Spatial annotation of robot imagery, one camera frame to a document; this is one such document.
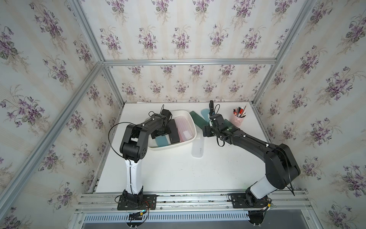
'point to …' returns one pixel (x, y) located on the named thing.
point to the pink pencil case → (184, 129)
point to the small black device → (211, 105)
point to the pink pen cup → (238, 114)
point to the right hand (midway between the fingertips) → (209, 128)
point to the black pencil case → (174, 136)
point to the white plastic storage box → (152, 144)
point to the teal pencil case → (161, 140)
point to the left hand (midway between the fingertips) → (163, 134)
